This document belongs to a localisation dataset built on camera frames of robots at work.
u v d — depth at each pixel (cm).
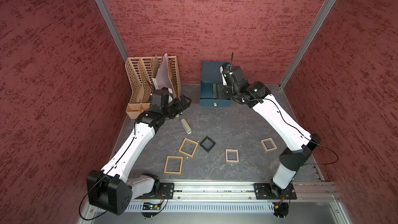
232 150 87
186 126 95
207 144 90
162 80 94
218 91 64
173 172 80
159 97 57
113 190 37
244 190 76
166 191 76
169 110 64
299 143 43
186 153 85
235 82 52
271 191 65
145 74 109
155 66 94
